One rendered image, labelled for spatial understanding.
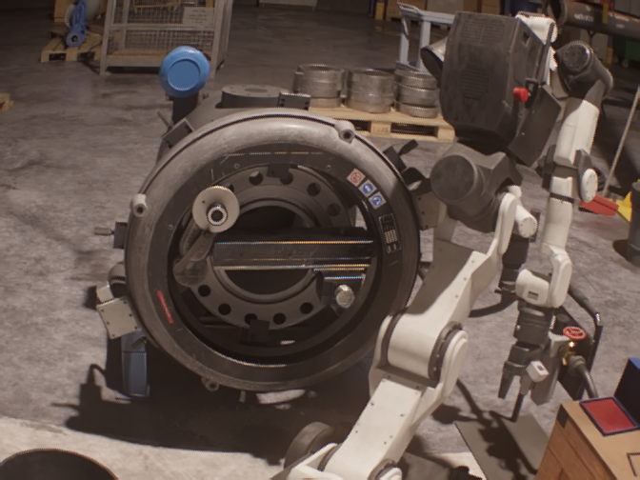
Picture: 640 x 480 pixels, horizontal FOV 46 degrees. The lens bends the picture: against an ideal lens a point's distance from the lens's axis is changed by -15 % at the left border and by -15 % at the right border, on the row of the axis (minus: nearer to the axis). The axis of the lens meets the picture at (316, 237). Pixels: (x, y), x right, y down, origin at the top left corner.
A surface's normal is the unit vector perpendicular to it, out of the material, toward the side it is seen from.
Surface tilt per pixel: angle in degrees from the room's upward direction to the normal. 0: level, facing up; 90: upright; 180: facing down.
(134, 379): 90
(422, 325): 32
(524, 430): 0
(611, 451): 0
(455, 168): 63
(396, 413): 43
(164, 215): 90
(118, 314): 90
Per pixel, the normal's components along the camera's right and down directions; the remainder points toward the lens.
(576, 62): -0.65, -0.28
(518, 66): 0.68, 0.21
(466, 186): -0.46, -0.22
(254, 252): 0.18, 0.36
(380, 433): -0.31, -0.52
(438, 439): 0.10, -0.93
